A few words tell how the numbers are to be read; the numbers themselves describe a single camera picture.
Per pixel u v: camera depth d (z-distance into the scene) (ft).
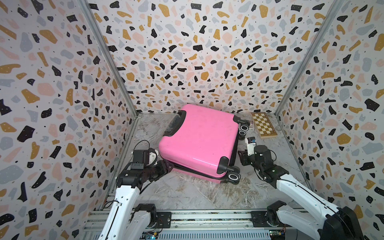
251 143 2.39
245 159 2.45
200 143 2.57
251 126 3.70
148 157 2.01
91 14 2.35
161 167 2.16
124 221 1.38
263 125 3.70
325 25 2.52
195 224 2.40
